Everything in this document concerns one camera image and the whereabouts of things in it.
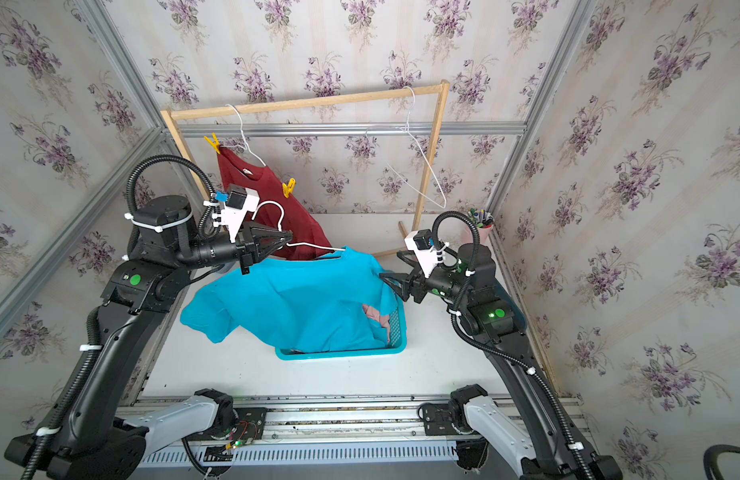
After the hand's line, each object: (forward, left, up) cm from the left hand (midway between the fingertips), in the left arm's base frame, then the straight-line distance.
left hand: (290, 235), depth 56 cm
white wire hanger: (+56, -33, -13) cm, 66 cm away
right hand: (0, -22, -10) cm, 24 cm away
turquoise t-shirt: (-5, 0, -17) cm, 18 cm away
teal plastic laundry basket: (-7, -23, -38) cm, 45 cm away
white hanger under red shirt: (+54, +27, -14) cm, 62 cm away
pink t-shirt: (+1, -17, -37) cm, 40 cm away
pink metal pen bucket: (+31, -56, -34) cm, 72 cm away
